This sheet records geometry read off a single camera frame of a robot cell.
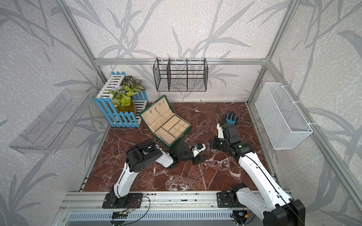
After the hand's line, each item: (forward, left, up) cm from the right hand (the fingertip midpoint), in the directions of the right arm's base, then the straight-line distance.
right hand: (208, 140), depth 79 cm
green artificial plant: (+30, +54, +10) cm, 63 cm away
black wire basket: (+51, +17, +9) cm, 54 cm away
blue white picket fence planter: (+20, +58, -6) cm, 62 cm away
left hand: (-3, 0, -14) cm, 15 cm away
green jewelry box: (+17, +27, -11) cm, 34 cm away
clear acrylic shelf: (-4, +78, +15) cm, 80 cm away
